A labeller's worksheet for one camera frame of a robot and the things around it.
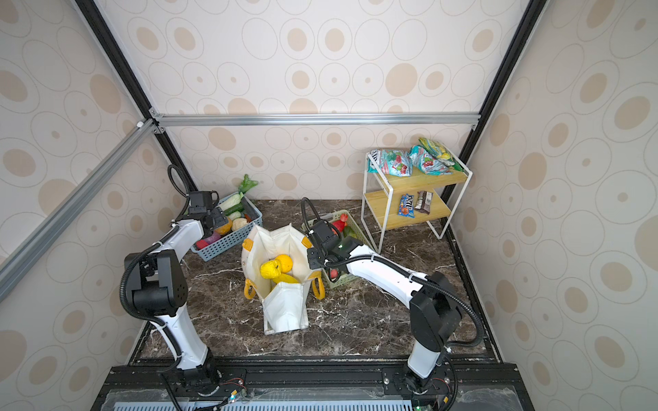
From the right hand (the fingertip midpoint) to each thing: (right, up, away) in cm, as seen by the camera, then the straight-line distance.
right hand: (316, 256), depth 85 cm
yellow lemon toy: (-16, -5, +2) cm, 17 cm away
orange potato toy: (-37, +9, +15) cm, 41 cm away
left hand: (-38, +15, +11) cm, 43 cm away
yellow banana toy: (-11, -9, +5) cm, 15 cm away
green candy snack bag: (+27, +30, -3) cm, 40 cm away
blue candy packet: (+33, +18, +10) cm, 38 cm away
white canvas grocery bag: (-9, -15, -5) cm, 19 cm away
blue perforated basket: (-42, +1, +11) cm, 43 cm away
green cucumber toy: (-36, +18, +24) cm, 47 cm away
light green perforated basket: (+16, +6, +15) cm, 23 cm away
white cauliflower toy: (-33, +11, +18) cm, 39 cm away
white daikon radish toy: (-35, +22, +25) cm, 49 cm away
